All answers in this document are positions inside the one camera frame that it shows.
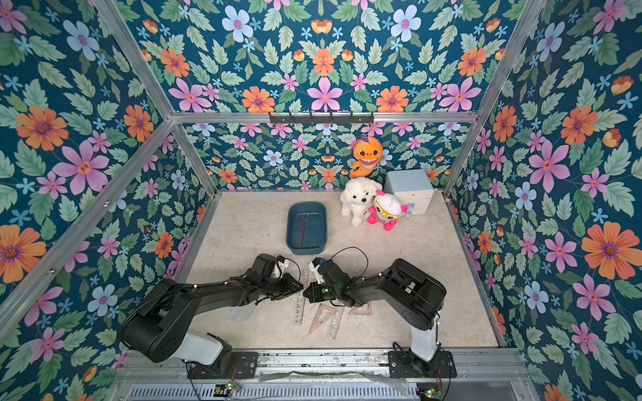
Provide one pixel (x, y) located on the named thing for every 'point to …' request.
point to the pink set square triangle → (323, 312)
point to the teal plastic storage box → (307, 228)
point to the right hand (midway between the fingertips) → (305, 293)
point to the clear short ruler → (335, 322)
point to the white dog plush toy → (356, 196)
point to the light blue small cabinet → (411, 186)
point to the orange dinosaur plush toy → (368, 152)
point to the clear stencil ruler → (301, 299)
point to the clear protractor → (242, 313)
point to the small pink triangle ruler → (365, 309)
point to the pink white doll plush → (386, 210)
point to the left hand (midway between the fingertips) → (305, 286)
